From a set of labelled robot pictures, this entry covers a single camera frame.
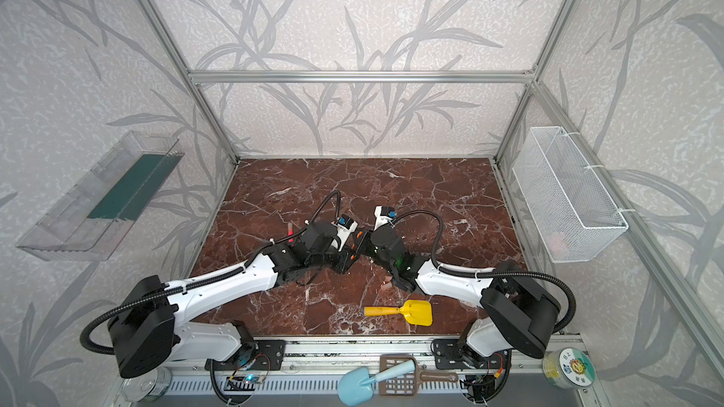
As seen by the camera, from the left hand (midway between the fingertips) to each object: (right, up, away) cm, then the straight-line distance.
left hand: (360, 247), depth 81 cm
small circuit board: (-30, -34, -8) cm, 46 cm away
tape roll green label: (+50, -25, -15) cm, 58 cm away
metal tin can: (-49, -30, -16) cm, 59 cm away
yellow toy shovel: (+17, -19, -1) cm, 25 cm away
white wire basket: (+48, +12, -19) cm, 53 cm away
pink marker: (-25, +1, +16) cm, 30 cm away
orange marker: (-2, -3, -2) cm, 4 cm away
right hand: (-3, +7, +1) cm, 7 cm away
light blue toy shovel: (-1, -32, -11) cm, 34 cm away
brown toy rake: (+12, -32, -10) cm, 36 cm away
